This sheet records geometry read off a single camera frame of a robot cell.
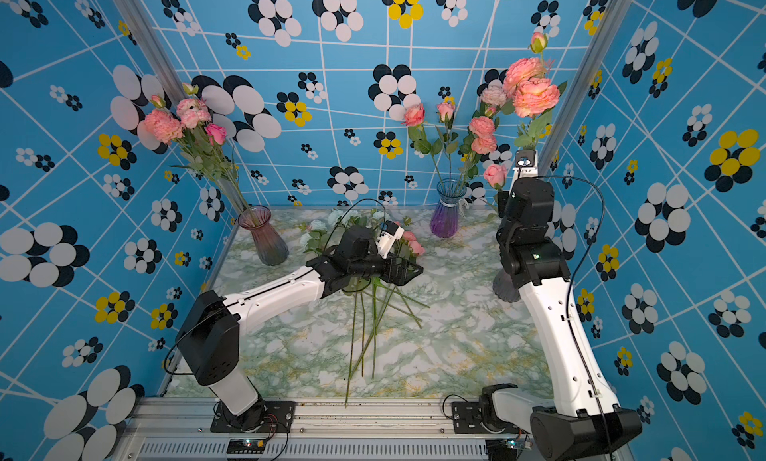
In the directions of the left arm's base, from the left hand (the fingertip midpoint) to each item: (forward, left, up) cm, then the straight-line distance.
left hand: (417, 263), depth 78 cm
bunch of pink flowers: (0, +13, -21) cm, 24 cm away
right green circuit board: (-37, -24, -20) cm, 49 cm away
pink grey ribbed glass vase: (+14, +46, -13) cm, 50 cm away
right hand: (+5, -26, +23) cm, 35 cm away
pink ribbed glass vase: (+4, -29, -19) cm, 35 cm away
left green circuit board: (-38, +42, -25) cm, 62 cm away
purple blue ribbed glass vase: (+27, -12, -11) cm, 31 cm away
